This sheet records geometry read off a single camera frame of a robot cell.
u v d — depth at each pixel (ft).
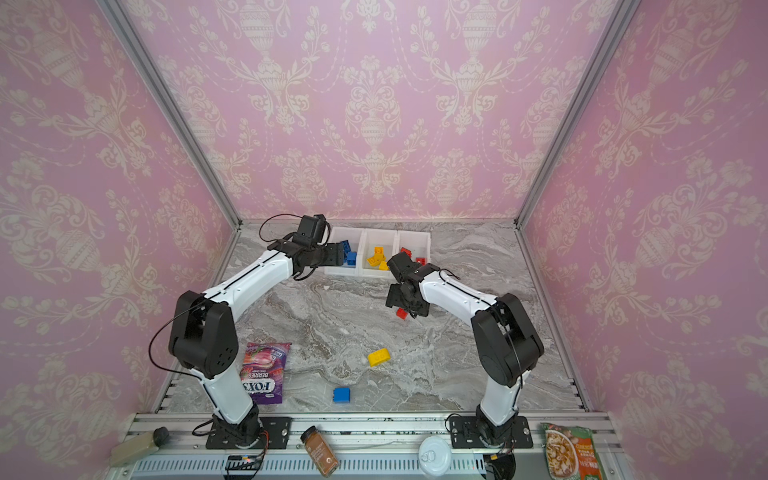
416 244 3.65
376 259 3.47
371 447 2.39
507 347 1.55
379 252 3.39
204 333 1.57
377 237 3.59
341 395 2.66
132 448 2.31
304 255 2.19
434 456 2.19
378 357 2.80
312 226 2.34
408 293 2.18
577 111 2.82
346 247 3.41
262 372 2.67
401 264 2.43
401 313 3.09
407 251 3.56
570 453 2.33
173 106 2.85
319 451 2.25
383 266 3.45
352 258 3.48
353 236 3.83
